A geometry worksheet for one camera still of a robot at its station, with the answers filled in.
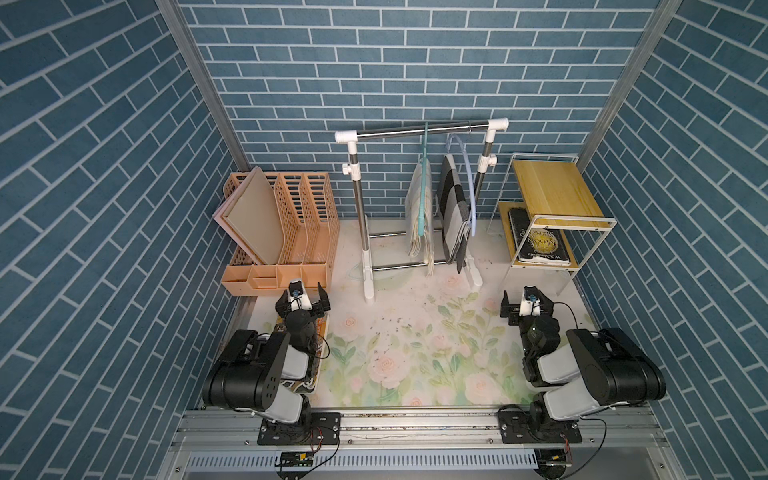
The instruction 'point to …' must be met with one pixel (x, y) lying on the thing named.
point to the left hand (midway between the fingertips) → (310, 286)
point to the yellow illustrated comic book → (309, 384)
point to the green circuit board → (297, 459)
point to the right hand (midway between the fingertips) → (527, 293)
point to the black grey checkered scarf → (454, 212)
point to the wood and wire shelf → (550, 217)
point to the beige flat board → (253, 213)
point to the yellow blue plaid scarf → (426, 242)
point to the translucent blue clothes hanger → (472, 220)
